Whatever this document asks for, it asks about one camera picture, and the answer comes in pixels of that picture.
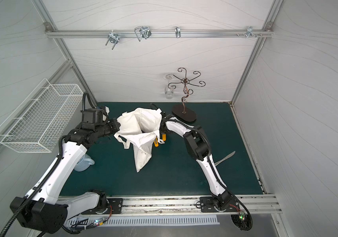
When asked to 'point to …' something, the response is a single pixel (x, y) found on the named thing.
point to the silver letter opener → (232, 154)
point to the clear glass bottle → (169, 93)
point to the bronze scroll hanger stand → (179, 112)
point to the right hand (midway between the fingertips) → (163, 130)
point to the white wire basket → (43, 119)
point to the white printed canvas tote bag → (139, 129)
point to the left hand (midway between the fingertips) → (120, 123)
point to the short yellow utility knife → (156, 142)
